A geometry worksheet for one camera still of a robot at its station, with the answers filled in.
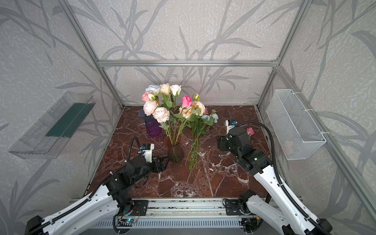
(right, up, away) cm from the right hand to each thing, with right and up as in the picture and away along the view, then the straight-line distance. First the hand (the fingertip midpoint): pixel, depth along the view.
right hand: (221, 132), depth 73 cm
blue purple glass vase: (-42, 0, +28) cm, 51 cm away
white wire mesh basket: (+30, -1, -13) cm, 33 cm away
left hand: (-28, -12, +4) cm, 31 cm away
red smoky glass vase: (-25, -14, +12) cm, 31 cm away
